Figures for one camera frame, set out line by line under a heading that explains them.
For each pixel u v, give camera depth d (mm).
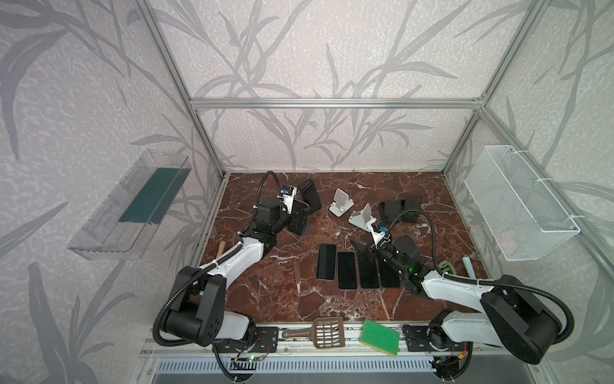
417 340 726
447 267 889
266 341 723
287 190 750
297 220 777
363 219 1042
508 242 734
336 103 1824
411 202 990
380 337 725
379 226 705
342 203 1008
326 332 756
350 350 729
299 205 891
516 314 427
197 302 426
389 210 976
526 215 625
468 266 879
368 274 869
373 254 755
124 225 647
